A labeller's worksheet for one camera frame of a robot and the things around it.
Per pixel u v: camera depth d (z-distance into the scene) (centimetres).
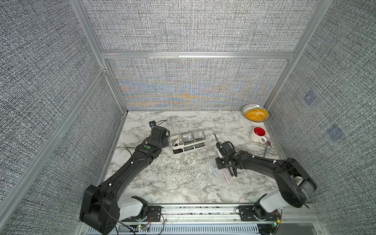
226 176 85
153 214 73
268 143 101
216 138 103
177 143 88
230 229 70
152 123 72
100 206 39
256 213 66
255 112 110
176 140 90
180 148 91
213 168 89
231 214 75
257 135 96
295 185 44
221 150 73
